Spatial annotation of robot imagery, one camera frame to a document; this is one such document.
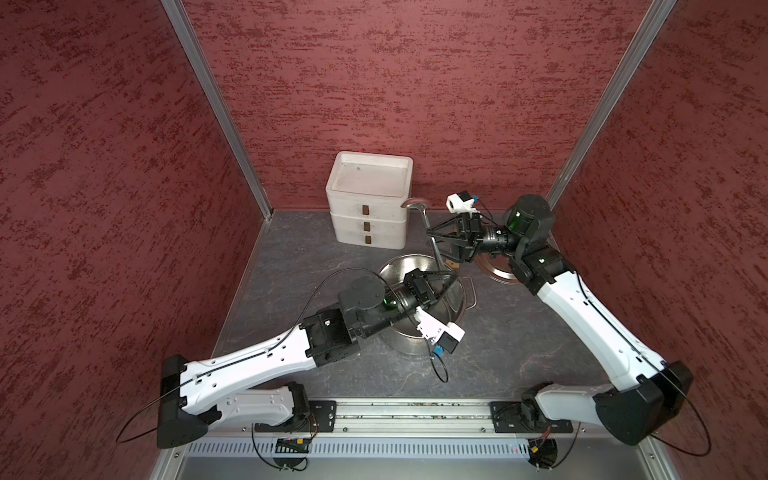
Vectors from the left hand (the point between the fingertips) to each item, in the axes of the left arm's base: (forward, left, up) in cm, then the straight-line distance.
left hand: (446, 266), depth 55 cm
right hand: (+4, +4, +1) cm, 5 cm away
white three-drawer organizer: (+38, +18, -16) cm, 45 cm away
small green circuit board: (-25, +35, -43) cm, 61 cm away
